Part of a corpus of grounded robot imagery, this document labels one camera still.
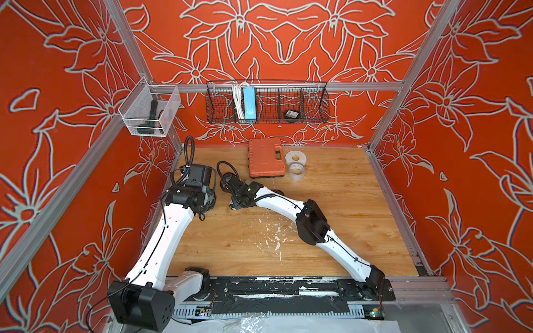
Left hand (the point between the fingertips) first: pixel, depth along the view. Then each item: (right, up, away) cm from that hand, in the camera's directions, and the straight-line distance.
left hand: (197, 194), depth 78 cm
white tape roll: (+40, +16, +36) cm, 56 cm away
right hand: (+12, 0, +10) cm, 16 cm away
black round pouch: (+32, -1, +20) cm, 38 cm away
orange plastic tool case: (+27, +16, +32) cm, 45 cm away
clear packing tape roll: (+42, +5, +28) cm, 50 cm away
